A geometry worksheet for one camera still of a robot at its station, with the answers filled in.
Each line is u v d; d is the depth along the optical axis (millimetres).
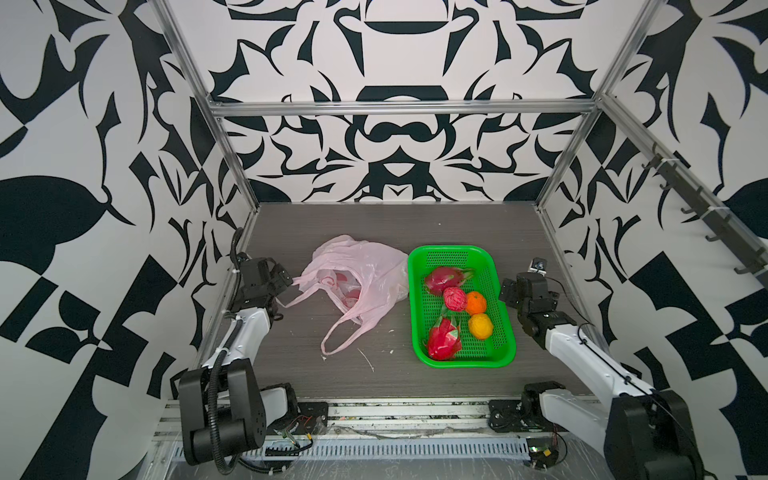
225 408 414
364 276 830
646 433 400
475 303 875
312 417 725
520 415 742
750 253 539
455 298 850
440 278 905
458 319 868
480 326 840
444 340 780
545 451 709
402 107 915
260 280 669
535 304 659
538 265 745
